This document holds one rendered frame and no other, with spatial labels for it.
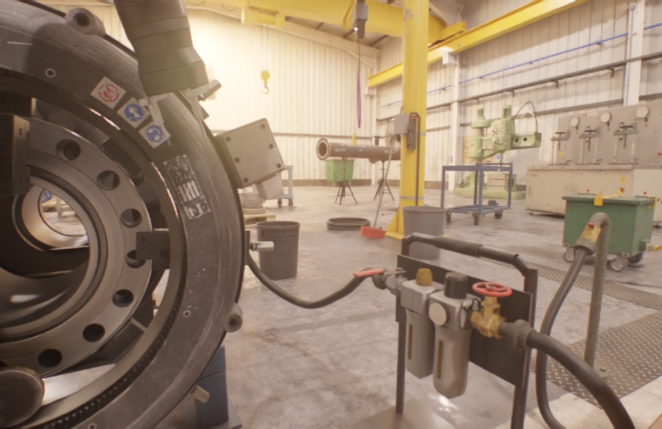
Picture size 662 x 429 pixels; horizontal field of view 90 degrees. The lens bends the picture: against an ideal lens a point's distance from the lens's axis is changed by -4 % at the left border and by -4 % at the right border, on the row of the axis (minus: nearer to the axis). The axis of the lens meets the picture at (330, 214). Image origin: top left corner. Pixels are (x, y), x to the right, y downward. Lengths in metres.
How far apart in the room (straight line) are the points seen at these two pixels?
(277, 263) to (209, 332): 1.75
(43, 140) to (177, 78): 0.32
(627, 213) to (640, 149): 3.42
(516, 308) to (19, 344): 0.90
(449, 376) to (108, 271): 0.72
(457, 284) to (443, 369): 0.19
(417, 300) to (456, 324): 0.11
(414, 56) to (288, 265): 2.69
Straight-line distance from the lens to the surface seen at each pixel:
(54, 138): 0.73
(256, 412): 1.23
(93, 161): 0.72
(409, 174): 3.95
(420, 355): 0.92
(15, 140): 0.55
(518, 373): 0.84
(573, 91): 12.34
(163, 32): 0.47
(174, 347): 0.66
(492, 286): 0.79
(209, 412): 1.16
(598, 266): 1.54
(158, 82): 0.50
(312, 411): 1.22
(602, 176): 6.13
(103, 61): 0.61
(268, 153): 0.67
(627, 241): 3.28
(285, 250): 2.37
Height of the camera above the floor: 0.73
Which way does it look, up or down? 7 degrees down
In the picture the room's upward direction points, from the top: straight up
